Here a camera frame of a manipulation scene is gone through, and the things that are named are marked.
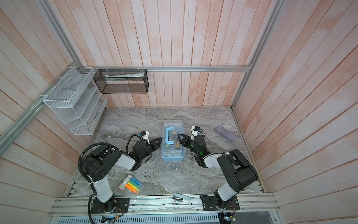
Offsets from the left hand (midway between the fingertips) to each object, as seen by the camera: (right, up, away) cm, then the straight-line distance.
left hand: (164, 142), depth 91 cm
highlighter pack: (-18, -23, -11) cm, 32 cm away
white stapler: (+11, -29, -17) cm, 35 cm away
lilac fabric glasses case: (+45, +5, +10) cm, 46 cm away
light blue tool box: (+6, -10, -5) cm, 12 cm away
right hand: (+10, +4, -2) cm, 11 cm away
